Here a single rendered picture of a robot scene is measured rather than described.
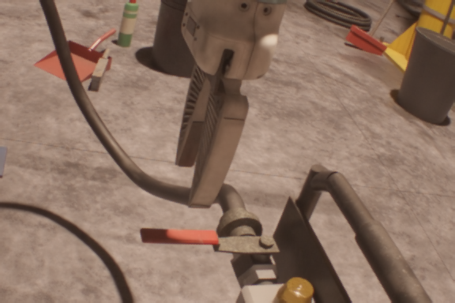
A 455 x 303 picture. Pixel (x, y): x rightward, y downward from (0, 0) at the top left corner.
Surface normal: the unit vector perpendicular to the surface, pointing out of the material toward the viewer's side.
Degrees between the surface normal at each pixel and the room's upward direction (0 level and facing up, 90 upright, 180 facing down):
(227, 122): 88
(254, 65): 90
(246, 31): 39
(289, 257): 90
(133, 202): 0
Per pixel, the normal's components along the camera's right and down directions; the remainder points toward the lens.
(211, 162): 0.21, 0.65
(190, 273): 0.25, -0.83
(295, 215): -0.94, -0.07
